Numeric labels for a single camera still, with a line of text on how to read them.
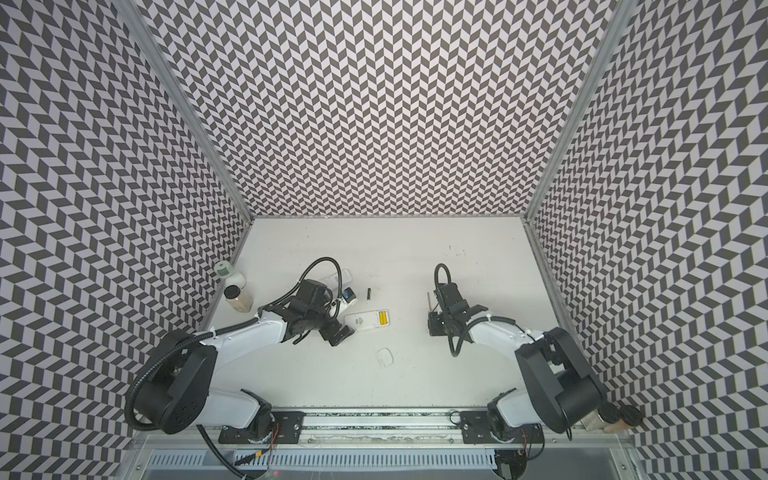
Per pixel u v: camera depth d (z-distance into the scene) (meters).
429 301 0.96
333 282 0.78
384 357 0.84
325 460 0.69
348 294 0.80
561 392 0.42
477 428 0.72
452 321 0.69
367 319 0.91
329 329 0.79
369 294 0.97
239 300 0.87
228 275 0.91
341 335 0.80
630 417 0.70
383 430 0.74
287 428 0.72
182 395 0.42
